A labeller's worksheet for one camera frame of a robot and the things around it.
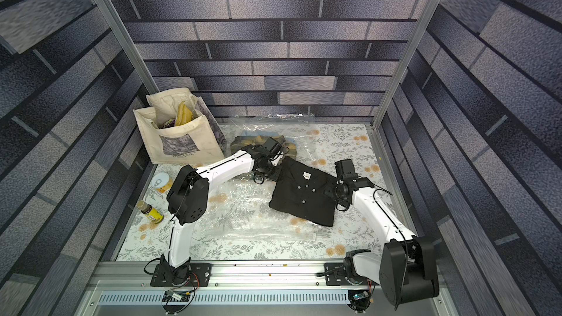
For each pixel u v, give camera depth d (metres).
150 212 0.79
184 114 0.94
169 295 0.72
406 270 0.39
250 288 0.76
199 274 0.75
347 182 0.61
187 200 0.54
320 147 1.11
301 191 0.92
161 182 0.92
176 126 0.83
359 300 0.72
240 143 1.05
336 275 0.73
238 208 0.88
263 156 0.71
